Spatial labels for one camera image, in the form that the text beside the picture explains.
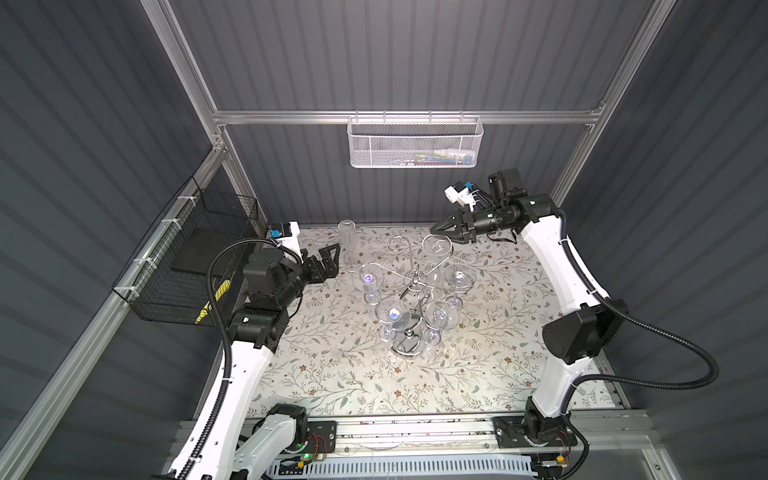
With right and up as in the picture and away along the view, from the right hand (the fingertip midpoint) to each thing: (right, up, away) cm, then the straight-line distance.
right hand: (436, 237), depth 70 cm
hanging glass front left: (-11, -16, -10) cm, 22 cm away
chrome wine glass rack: (-8, -14, -1) cm, 16 cm away
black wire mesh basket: (-63, -10, -1) cm, 64 cm away
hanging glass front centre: (+2, -20, +5) cm, 21 cm away
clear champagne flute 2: (-8, -1, +45) cm, 46 cm away
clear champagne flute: (-26, +4, +29) cm, 39 cm away
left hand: (-27, -3, -1) cm, 27 cm away
